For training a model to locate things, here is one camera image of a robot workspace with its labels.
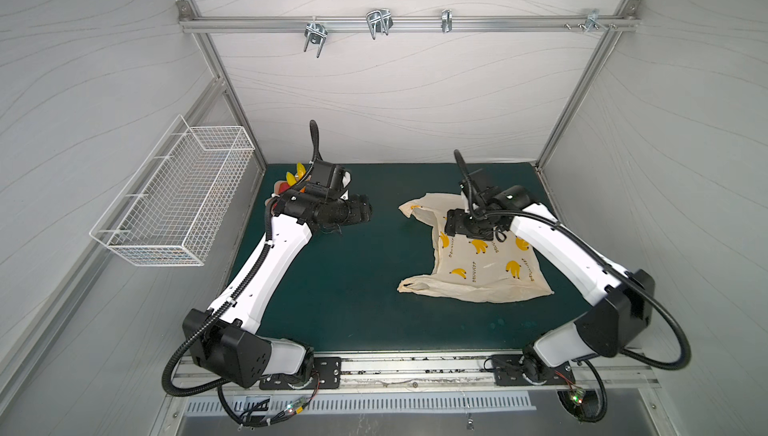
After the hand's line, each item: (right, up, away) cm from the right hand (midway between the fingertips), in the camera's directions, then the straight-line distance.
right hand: (460, 222), depth 81 cm
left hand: (-26, +4, -4) cm, 26 cm away
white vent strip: (-1, -42, -10) cm, 43 cm away
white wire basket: (-70, +4, -12) cm, 72 cm away
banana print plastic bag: (+11, -16, +9) cm, 21 cm away
